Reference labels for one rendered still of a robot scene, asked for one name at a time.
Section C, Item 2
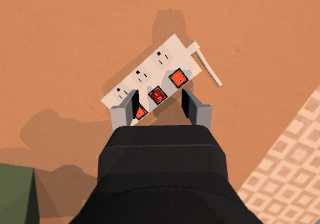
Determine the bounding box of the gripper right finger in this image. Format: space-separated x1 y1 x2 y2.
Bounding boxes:
181 89 213 131

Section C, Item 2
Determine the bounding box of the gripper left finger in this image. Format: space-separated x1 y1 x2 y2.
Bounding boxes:
109 90 140 133

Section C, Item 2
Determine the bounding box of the white power strip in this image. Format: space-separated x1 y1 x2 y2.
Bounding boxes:
101 33 222 126

